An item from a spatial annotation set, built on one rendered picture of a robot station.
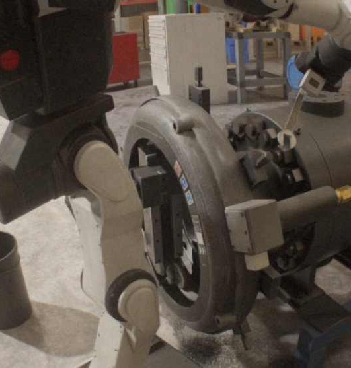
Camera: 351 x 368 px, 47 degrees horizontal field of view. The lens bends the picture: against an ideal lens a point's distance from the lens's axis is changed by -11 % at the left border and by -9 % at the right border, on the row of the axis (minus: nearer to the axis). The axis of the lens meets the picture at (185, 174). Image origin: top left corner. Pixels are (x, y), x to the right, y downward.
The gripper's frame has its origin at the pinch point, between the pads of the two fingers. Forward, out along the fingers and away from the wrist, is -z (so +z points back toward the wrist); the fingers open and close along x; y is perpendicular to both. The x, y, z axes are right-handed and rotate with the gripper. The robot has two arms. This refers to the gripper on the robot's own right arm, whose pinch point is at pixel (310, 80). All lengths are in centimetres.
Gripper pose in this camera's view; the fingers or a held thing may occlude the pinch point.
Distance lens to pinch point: 101.1
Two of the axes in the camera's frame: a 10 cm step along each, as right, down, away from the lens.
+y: 4.0, -7.9, 4.5
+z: 3.0, -3.5, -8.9
